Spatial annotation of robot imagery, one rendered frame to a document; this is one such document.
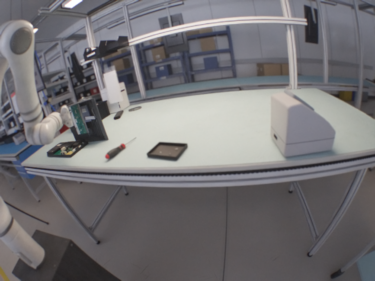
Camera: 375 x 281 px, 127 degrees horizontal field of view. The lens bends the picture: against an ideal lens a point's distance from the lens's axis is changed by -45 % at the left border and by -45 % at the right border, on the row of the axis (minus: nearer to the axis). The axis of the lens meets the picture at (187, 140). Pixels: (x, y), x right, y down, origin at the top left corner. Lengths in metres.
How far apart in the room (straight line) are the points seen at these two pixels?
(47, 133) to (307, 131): 0.73
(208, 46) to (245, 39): 1.09
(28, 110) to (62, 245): 0.44
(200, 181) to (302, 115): 0.33
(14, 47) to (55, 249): 0.60
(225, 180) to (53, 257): 0.62
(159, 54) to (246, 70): 2.31
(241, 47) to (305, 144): 4.33
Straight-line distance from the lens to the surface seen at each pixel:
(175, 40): 2.48
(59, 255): 0.66
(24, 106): 0.51
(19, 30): 0.43
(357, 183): 0.91
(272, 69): 3.82
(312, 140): 0.48
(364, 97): 6.48
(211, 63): 4.20
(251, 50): 4.74
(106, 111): 1.36
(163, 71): 4.40
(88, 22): 1.67
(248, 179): 0.49
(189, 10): 4.90
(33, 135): 0.60
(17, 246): 0.63
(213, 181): 0.49
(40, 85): 2.14
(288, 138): 0.44
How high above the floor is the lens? 1.26
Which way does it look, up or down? 26 degrees down
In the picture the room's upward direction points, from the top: 11 degrees counter-clockwise
